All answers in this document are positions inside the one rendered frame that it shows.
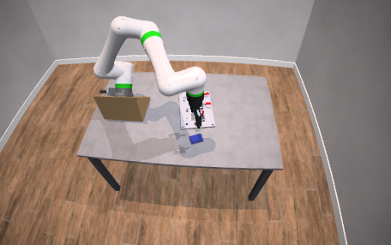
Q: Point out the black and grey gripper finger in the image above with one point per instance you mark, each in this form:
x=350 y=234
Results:
x=192 y=114
x=198 y=120

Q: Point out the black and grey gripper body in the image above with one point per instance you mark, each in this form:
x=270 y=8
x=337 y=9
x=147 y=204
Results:
x=196 y=107

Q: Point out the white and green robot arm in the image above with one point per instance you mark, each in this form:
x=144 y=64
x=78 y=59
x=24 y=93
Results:
x=191 y=81

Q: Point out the blue rectangular plate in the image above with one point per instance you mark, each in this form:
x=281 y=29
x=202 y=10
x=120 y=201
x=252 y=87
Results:
x=197 y=138

